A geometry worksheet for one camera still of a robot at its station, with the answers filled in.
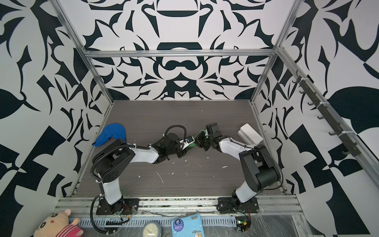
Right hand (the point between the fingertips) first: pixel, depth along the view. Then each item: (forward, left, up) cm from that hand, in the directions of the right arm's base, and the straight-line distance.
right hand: (193, 139), depth 89 cm
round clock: (-43, +19, -3) cm, 47 cm away
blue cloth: (+10, +54, -5) cm, 55 cm away
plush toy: (-41, +58, 0) cm, 71 cm away
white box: (+3, -37, -4) cm, 37 cm away
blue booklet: (-42, +2, -3) cm, 42 cm away
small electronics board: (-41, -23, -10) cm, 49 cm away
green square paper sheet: (-5, -1, +2) cm, 5 cm away
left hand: (0, +1, -2) cm, 3 cm away
